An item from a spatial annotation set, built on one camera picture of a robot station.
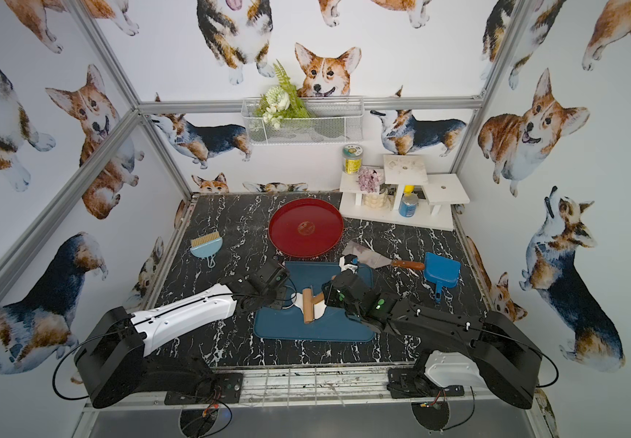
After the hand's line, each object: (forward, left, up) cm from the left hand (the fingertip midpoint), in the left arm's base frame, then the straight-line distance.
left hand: (279, 286), depth 86 cm
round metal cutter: (-2, -3, -4) cm, 5 cm away
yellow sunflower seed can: (+45, -25, +16) cm, 54 cm away
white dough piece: (-5, -13, -5) cm, 14 cm away
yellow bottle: (+37, -48, +5) cm, 61 cm away
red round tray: (+28, -7, -7) cm, 30 cm away
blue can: (+32, -47, +1) cm, 57 cm away
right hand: (-1, -15, +6) cm, 16 cm away
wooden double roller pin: (-5, -9, -2) cm, 11 cm away
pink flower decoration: (+32, -30, +15) cm, 46 cm away
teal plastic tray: (-10, -2, -5) cm, 12 cm away
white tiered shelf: (+31, -56, +8) cm, 65 cm away
